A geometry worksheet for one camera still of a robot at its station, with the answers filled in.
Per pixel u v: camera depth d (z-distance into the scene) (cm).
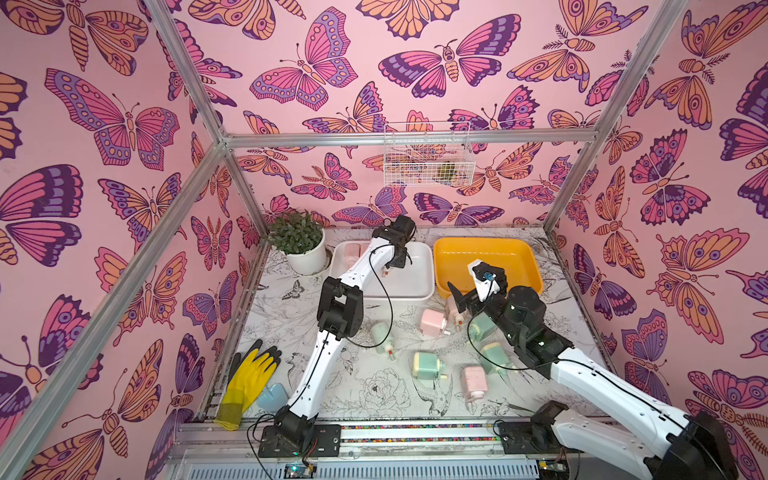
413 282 102
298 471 71
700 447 39
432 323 87
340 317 65
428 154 95
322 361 65
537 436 66
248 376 82
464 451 73
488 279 61
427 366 78
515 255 110
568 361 53
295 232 94
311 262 99
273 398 81
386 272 102
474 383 76
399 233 80
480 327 85
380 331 84
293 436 64
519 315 57
